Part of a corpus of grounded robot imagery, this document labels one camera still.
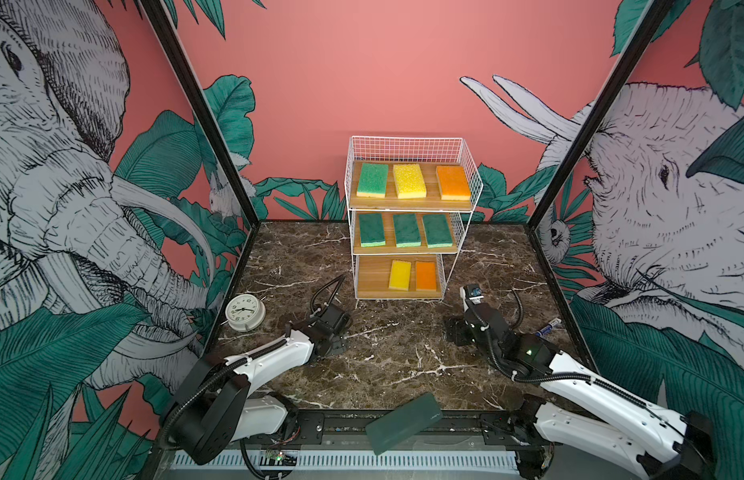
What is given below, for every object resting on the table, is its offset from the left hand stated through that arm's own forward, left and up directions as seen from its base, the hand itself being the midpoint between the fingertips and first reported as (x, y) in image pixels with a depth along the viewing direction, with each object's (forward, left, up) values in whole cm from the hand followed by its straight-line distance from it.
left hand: (331, 341), depth 88 cm
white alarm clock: (+9, +27, +3) cm, 29 cm away
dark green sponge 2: (+22, -23, +25) cm, 40 cm away
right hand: (0, -33, +15) cm, 37 cm away
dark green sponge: (+22, -13, +24) cm, 35 cm away
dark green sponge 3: (+21, -31, +25) cm, 46 cm away
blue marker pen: (+3, -69, 0) cm, 69 cm away
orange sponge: (+22, -32, +2) cm, 38 cm away
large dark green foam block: (-23, -19, +2) cm, 30 cm away
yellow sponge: (+22, -22, +1) cm, 31 cm away
